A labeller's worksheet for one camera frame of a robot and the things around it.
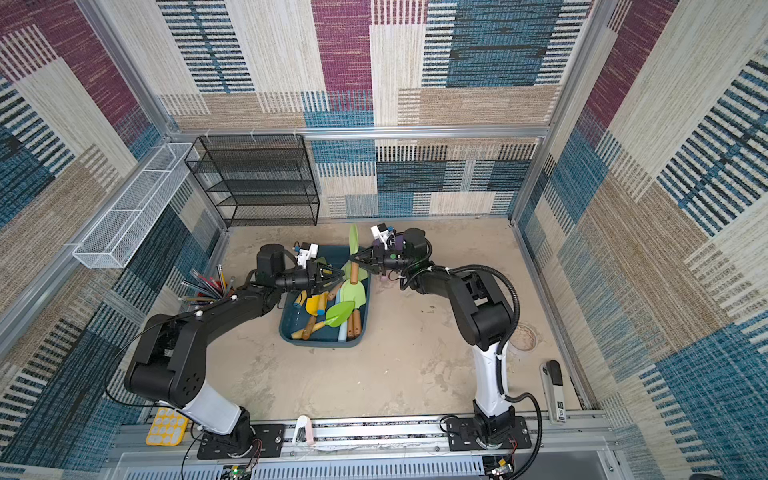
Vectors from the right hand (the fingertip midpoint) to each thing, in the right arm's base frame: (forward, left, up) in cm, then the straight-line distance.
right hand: (355, 262), depth 87 cm
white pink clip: (-39, +12, -16) cm, 44 cm away
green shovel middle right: (-2, +1, -13) cm, 13 cm away
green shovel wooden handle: (+3, 0, +2) cm, 4 cm away
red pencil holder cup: (-6, +45, -5) cm, 46 cm away
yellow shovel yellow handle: (-4, +15, -15) cm, 22 cm away
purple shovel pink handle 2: (+6, -13, +2) cm, 14 cm away
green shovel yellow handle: (-8, +7, -16) cm, 19 cm away
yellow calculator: (-38, +46, -16) cm, 62 cm away
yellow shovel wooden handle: (-13, +14, -14) cm, 24 cm away
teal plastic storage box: (-10, +20, -14) cm, 26 cm away
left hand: (-6, +2, +1) cm, 6 cm away
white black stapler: (-29, -51, -13) cm, 60 cm away
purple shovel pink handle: (+3, -6, +4) cm, 8 cm away
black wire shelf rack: (+38, +38, +1) cm, 54 cm away
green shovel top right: (-3, +1, 0) cm, 3 cm away
